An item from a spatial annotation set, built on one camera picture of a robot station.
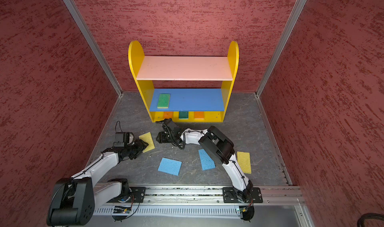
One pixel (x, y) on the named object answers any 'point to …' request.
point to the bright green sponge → (163, 102)
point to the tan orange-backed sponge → (168, 115)
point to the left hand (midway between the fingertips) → (146, 149)
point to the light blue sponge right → (206, 162)
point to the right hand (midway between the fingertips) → (158, 142)
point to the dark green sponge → (183, 115)
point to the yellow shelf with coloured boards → (187, 89)
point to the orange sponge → (199, 115)
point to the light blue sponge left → (170, 166)
